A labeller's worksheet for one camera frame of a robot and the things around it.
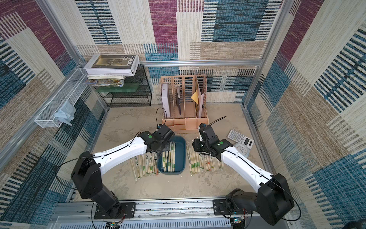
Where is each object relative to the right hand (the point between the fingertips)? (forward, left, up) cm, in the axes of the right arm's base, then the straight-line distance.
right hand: (194, 142), depth 83 cm
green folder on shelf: (+35, +45, +12) cm, 58 cm away
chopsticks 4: (-10, +33, -13) cm, 37 cm away
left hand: (0, +17, -2) cm, 17 cm away
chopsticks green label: (-9, -11, -13) cm, 19 cm away
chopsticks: (-6, +26, -12) cm, 30 cm away
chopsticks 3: (-8, +31, -13) cm, 35 cm away
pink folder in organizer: (+22, -4, +11) cm, 25 cm away
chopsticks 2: (-6, +29, -12) cm, 32 cm away
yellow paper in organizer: (+25, -1, +13) cm, 28 cm away
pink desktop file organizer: (+34, +6, 0) cm, 34 cm away
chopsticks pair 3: (-3, -4, -13) cm, 14 cm away
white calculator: (+11, -31, -12) cm, 35 cm away
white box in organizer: (+31, +19, +6) cm, 37 cm away
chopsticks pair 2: (-6, -1, -13) cm, 14 cm away
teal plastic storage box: (-3, +9, -13) cm, 16 cm away
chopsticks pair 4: (-8, -16, -14) cm, 22 cm away
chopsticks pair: (-7, +2, -13) cm, 15 cm away
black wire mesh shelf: (+48, +41, -7) cm, 63 cm away
